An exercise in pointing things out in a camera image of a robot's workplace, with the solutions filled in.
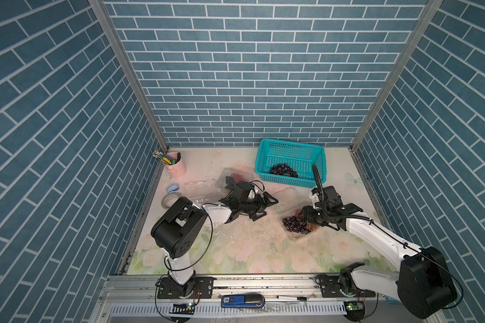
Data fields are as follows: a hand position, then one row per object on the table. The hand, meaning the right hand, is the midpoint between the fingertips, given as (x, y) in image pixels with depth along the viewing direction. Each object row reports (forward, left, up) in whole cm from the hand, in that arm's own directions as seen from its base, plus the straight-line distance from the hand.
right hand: (303, 216), depth 86 cm
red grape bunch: (-4, -2, 0) cm, 4 cm away
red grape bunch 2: (+19, +31, -2) cm, 37 cm away
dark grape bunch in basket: (+27, +8, -1) cm, 28 cm away
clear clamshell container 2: (+24, +38, -2) cm, 45 cm away
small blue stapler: (+12, +63, -3) cm, 65 cm away
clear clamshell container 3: (+13, +50, -6) cm, 52 cm away
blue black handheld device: (-32, +20, 0) cm, 38 cm away
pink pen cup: (+20, +63, +5) cm, 66 cm away
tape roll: (+7, +64, -6) cm, 65 cm away
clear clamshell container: (+10, +6, -7) cm, 13 cm away
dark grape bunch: (-3, +5, -1) cm, 6 cm away
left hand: (+1, +11, +2) cm, 12 cm away
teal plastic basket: (+37, +3, -6) cm, 37 cm away
